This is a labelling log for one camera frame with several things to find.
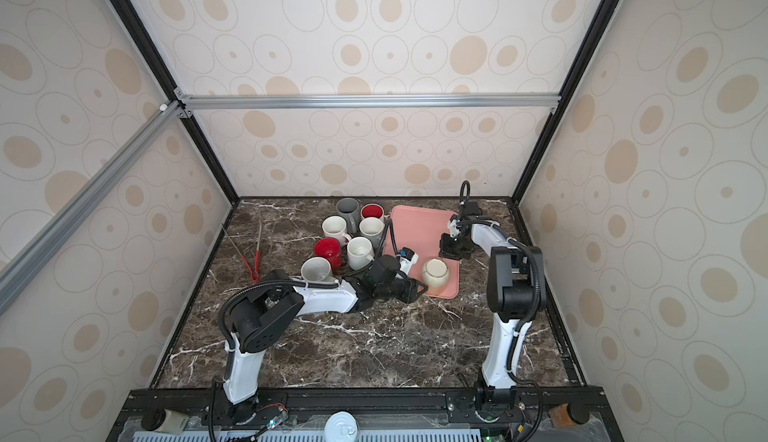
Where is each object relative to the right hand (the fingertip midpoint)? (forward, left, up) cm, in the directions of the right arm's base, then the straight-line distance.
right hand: (443, 252), depth 100 cm
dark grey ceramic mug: (+14, +32, +7) cm, 36 cm away
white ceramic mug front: (+15, +24, +5) cm, 29 cm away
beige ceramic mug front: (-8, +41, +4) cm, 42 cm away
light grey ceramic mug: (+9, +24, +3) cm, 26 cm away
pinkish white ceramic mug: (+9, +37, +4) cm, 38 cm away
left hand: (-15, +6, +6) cm, 17 cm away
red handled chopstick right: (-6, +62, -1) cm, 62 cm away
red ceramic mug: (0, +38, +3) cm, 38 cm away
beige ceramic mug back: (-11, +5, +6) cm, 14 cm away
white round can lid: (-49, +29, +4) cm, 57 cm away
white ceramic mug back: (+1, +29, -1) cm, 29 cm away
